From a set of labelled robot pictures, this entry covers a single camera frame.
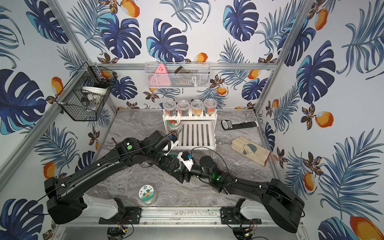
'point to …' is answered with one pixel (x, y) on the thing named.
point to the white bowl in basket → (98, 90)
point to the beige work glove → (251, 149)
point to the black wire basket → (83, 97)
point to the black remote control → (228, 125)
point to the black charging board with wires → (114, 141)
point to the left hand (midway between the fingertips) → (173, 160)
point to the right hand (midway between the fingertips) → (174, 164)
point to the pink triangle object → (160, 78)
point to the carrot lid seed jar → (148, 194)
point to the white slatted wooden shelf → (198, 132)
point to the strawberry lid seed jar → (174, 126)
